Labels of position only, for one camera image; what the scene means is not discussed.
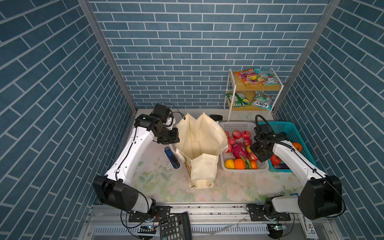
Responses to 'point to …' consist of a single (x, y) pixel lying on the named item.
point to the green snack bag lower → (239, 99)
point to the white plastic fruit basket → (262, 166)
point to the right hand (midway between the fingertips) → (252, 150)
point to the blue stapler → (170, 156)
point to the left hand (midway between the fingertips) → (179, 139)
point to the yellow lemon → (229, 164)
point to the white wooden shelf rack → (252, 90)
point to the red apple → (230, 148)
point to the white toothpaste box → (307, 227)
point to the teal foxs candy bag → (262, 100)
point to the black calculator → (176, 227)
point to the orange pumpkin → (297, 146)
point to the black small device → (216, 117)
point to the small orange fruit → (254, 164)
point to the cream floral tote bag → (201, 141)
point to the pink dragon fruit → (240, 151)
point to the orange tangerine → (239, 164)
